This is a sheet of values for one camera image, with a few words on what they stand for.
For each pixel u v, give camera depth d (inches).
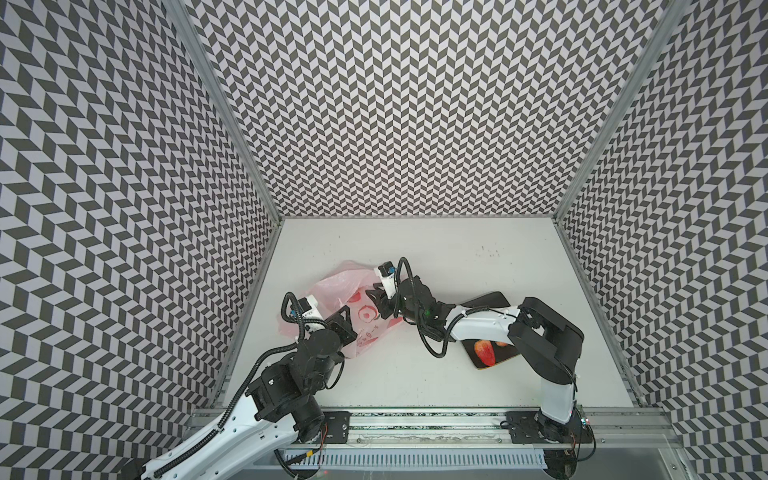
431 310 27.2
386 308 29.6
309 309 23.6
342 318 24.8
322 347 19.5
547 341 19.5
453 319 24.0
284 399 19.2
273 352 20.4
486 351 32.0
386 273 28.6
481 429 29.4
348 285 33.9
